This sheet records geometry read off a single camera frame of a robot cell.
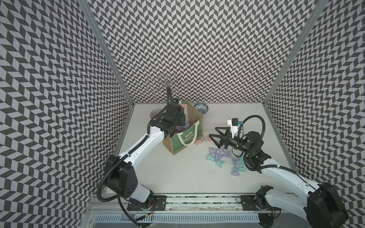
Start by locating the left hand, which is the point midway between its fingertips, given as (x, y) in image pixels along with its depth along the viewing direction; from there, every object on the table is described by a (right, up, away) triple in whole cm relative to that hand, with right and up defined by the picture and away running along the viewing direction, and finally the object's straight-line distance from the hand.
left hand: (181, 117), depth 83 cm
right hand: (+17, -9, -11) cm, 22 cm away
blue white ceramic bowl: (+15, +7, +29) cm, 34 cm away
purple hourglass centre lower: (+24, -24, +5) cm, 34 cm away
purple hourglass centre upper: (+20, -22, +6) cm, 30 cm away
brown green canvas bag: (+4, -10, -3) cm, 11 cm away
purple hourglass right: (+32, -32, -1) cm, 45 cm away
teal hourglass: (+24, -28, 0) cm, 36 cm away
